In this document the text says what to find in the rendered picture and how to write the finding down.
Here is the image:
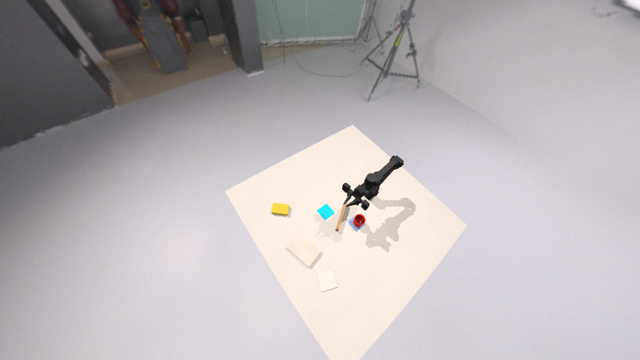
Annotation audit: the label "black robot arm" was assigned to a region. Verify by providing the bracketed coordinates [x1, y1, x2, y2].
[354, 156, 404, 200]

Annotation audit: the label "yellow rectangular block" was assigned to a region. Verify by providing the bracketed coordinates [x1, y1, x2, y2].
[271, 203, 289, 216]

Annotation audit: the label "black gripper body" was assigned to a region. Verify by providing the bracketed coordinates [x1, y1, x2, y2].
[342, 183, 370, 211]

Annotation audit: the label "red cup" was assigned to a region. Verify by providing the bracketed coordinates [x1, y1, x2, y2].
[353, 214, 366, 227]

